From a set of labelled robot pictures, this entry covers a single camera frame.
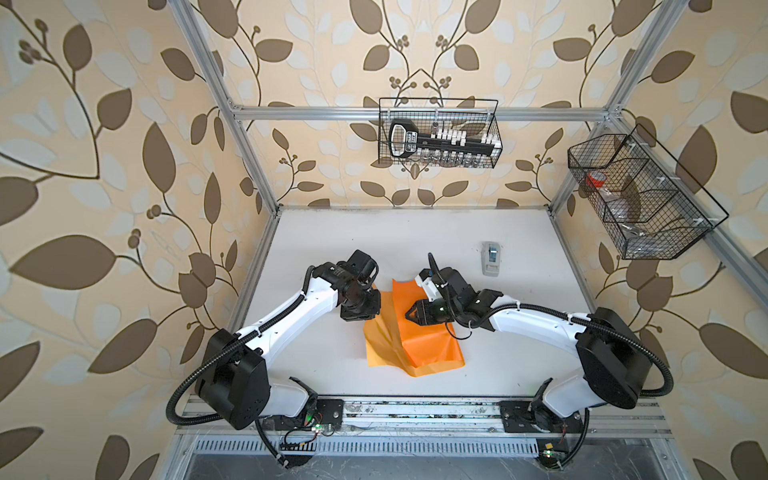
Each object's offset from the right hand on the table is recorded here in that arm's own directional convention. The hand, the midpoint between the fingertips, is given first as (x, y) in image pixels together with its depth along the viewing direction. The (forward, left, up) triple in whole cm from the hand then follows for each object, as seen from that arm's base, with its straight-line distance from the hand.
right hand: (410, 317), depth 82 cm
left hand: (0, +8, +3) cm, 9 cm away
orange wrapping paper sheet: (-4, +5, -6) cm, 9 cm away
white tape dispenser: (+23, -30, -5) cm, 38 cm away
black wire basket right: (+15, -60, +26) cm, 67 cm away
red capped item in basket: (+33, -57, +21) cm, 69 cm away
